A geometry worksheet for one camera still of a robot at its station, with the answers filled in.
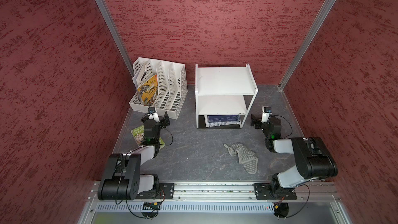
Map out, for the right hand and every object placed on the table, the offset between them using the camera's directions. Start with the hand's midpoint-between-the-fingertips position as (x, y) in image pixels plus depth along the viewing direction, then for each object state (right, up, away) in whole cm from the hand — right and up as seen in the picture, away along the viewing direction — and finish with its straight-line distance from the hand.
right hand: (258, 115), depth 95 cm
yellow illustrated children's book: (-70, +16, +2) cm, 72 cm away
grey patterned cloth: (-11, -22, -12) cm, 27 cm away
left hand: (-61, +1, -5) cm, 62 cm away
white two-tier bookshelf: (-25, +14, -25) cm, 38 cm away
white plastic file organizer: (-63, +20, +9) cm, 67 cm away
